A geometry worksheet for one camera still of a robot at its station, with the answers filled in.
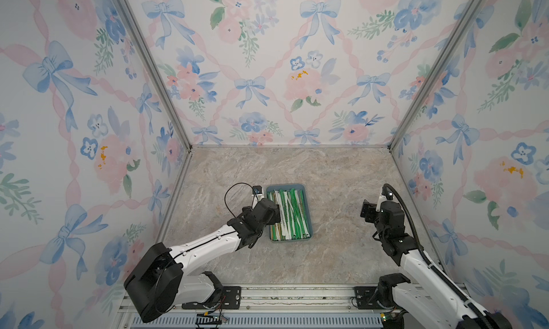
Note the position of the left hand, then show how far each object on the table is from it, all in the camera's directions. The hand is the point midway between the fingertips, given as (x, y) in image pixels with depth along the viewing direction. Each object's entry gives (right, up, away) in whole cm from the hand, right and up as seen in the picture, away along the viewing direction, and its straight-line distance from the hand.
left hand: (269, 206), depth 85 cm
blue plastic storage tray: (+11, -8, +5) cm, 14 cm away
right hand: (+43, +2, -2) cm, 43 cm away
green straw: (+7, -4, +7) cm, 11 cm away
